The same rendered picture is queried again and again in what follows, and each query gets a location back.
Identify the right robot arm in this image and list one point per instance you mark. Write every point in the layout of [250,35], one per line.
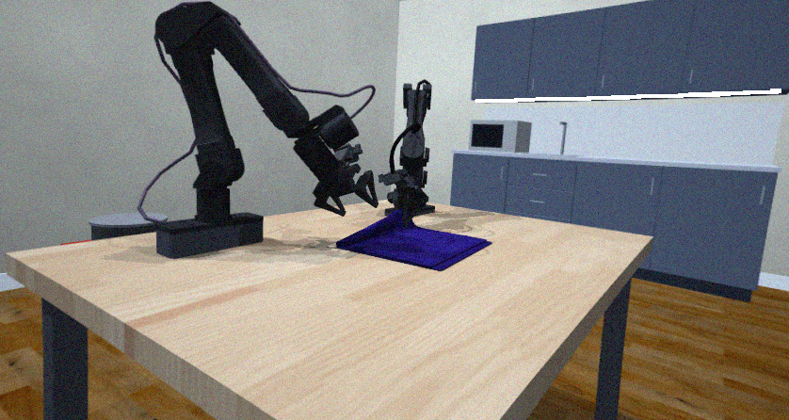
[218,160]

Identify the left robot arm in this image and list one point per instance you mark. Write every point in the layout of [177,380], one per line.
[413,144]

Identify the dark blue towel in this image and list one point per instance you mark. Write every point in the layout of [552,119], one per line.
[388,238]

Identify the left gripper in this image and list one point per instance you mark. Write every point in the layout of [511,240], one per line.
[407,194]

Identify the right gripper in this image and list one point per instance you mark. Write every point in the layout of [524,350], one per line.
[336,177]

